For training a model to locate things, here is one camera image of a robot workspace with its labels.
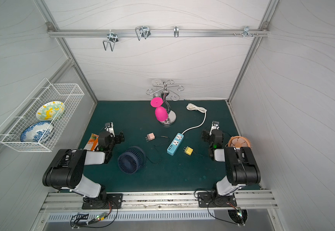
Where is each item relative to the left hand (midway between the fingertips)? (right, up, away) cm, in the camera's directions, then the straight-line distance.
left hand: (115, 131), depth 94 cm
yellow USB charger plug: (+49, -12, -4) cm, 50 cm away
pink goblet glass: (+31, +12, -3) cm, 33 cm away
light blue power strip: (+40, -8, -1) cm, 41 cm away
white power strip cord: (+53, +18, +21) cm, 59 cm away
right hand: (+66, +1, +1) cm, 66 cm away
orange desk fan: (+79, -6, -8) cm, 80 cm away
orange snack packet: (-14, -8, -1) cm, 16 cm away
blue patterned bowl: (-22, +3, -32) cm, 39 cm away
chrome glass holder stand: (+35, +24, -5) cm, 43 cm away
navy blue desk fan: (+14, -15, -16) cm, 26 cm away
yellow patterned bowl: (-23, +13, -24) cm, 36 cm away
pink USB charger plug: (+23, -4, +2) cm, 24 cm away
